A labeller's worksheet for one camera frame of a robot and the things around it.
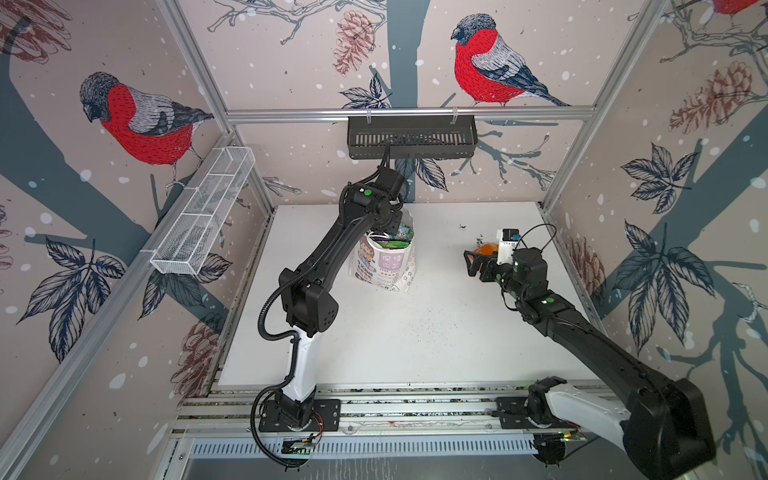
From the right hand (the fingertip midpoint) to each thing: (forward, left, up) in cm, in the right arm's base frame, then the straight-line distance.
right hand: (477, 255), depth 82 cm
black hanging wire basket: (+45, +18, +10) cm, 50 cm away
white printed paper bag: (-4, +24, -3) cm, 25 cm away
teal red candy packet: (+7, +21, 0) cm, 22 cm away
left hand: (+8, +26, +5) cm, 27 cm away
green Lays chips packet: (+2, +24, +2) cm, 24 cm away
